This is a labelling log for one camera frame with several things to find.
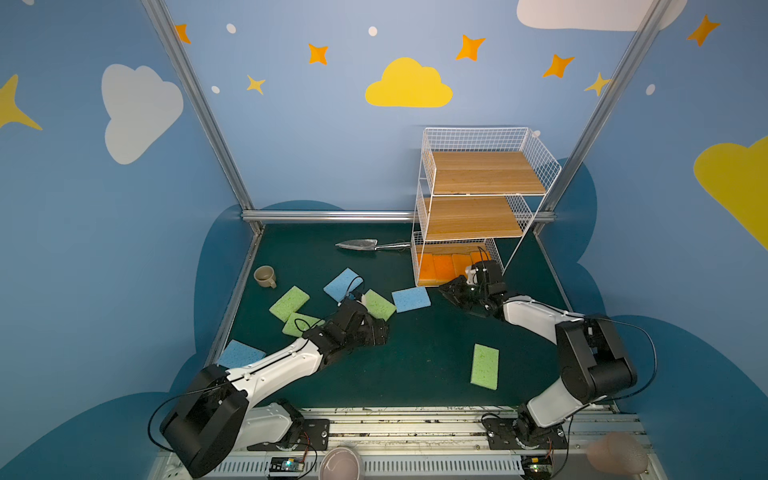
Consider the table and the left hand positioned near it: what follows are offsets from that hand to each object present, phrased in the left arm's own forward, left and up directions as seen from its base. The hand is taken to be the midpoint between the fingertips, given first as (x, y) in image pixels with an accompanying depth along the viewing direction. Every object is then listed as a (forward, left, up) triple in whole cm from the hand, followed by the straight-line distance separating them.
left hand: (376, 325), depth 86 cm
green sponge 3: (+10, +29, -5) cm, 31 cm away
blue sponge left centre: (+19, +12, -7) cm, 24 cm away
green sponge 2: (-10, -32, -5) cm, 33 cm away
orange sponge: (+32, -38, -6) cm, 50 cm away
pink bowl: (-32, +8, -10) cm, 35 cm away
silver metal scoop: (+38, +4, -7) cm, 39 cm away
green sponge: (+10, 0, -7) cm, 12 cm away
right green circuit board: (-33, -41, -8) cm, 53 cm away
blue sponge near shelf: (+13, -11, -6) cm, 18 cm away
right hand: (+12, -20, +2) cm, 24 cm away
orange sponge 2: (+24, -18, -5) cm, 30 cm away
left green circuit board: (-33, +21, -8) cm, 40 cm away
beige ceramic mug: (+20, +39, -4) cm, 44 cm away
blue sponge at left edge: (-7, +41, -6) cm, 42 cm away
